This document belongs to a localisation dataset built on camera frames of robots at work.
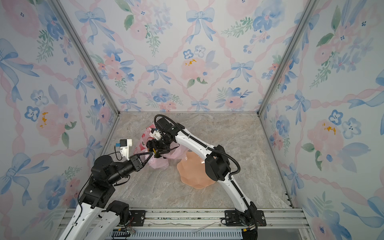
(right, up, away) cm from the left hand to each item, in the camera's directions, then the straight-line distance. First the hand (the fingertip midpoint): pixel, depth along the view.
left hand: (152, 153), depth 66 cm
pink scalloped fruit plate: (+17, -14, +27) cm, 35 cm away
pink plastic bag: (+8, -3, +16) cm, 19 cm away
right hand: (-6, -3, +16) cm, 18 cm away
